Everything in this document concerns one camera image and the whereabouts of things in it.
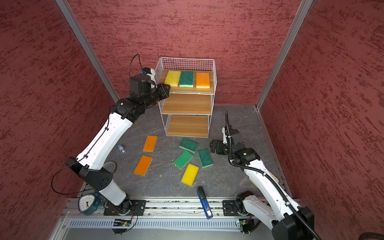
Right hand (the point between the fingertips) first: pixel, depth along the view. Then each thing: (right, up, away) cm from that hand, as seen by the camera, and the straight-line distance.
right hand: (216, 147), depth 79 cm
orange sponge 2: (-44, -13, +10) cm, 46 cm away
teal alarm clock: (-64, -26, -8) cm, 70 cm away
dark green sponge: (-5, -9, +12) cm, 16 cm away
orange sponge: (-42, -1, +18) cm, 46 cm away
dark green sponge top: (-16, -2, +19) cm, 25 cm away
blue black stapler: (-8, -23, -4) cm, 24 cm away
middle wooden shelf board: (-16, +26, +11) cm, 32 cm away
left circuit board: (-50, -36, -7) cm, 62 cm away
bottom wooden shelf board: (-17, +11, +28) cm, 35 cm away
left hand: (-24, +30, -9) cm, 39 cm away
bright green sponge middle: (-20, -10, +10) cm, 24 cm away
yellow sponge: (-15, -17, +6) cm, 23 cm away
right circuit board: (+15, -37, -7) cm, 41 cm away
